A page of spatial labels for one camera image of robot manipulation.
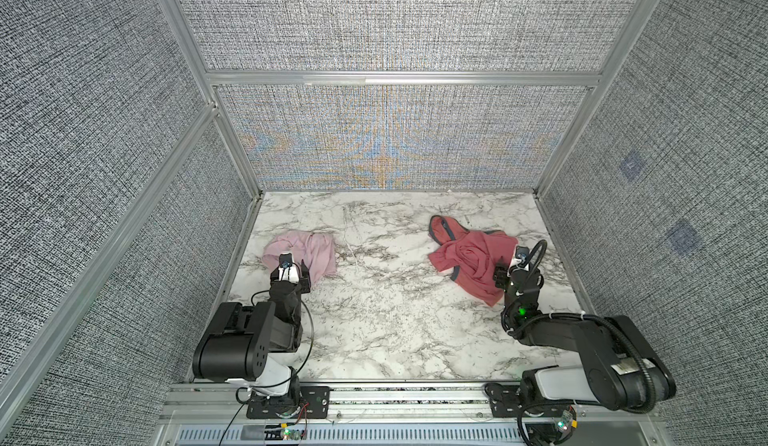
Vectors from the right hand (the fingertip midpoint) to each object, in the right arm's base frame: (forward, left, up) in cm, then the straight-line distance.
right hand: (517, 259), depth 89 cm
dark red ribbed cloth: (+4, +12, -4) cm, 13 cm away
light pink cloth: (+7, +63, -3) cm, 63 cm away
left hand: (-1, +67, 0) cm, 67 cm away
